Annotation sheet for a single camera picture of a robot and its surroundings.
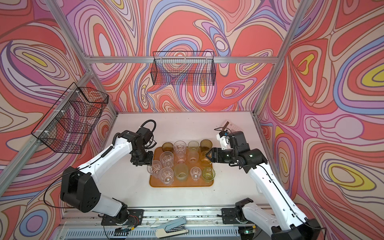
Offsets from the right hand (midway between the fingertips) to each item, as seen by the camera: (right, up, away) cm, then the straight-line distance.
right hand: (213, 159), depth 73 cm
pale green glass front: (-17, -11, +13) cm, 24 cm away
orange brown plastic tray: (-31, -17, +13) cm, 38 cm away
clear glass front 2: (-25, -13, +13) cm, 31 cm away
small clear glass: (-8, -12, +14) cm, 20 cm away
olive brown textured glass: (-2, +4, +20) cm, 20 cm away
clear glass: (-26, -4, +20) cm, 33 cm away
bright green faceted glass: (-1, -12, +13) cm, 18 cm away
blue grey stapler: (-18, -31, -4) cm, 36 cm away
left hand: (-34, -4, +8) cm, 35 cm away
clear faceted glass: (-18, +2, +21) cm, 28 cm away
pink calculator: (+19, +16, +35) cm, 43 cm away
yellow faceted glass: (-3, -5, +20) cm, 20 cm away
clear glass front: (-33, -10, +16) cm, 38 cm away
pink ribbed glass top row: (-18, -2, +20) cm, 27 cm away
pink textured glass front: (-10, -2, +17) cm, 20 cm away
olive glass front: (-26, +3, +22) cm, 35 cm away
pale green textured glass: (-10, +4, +22) cm, 25 cm away
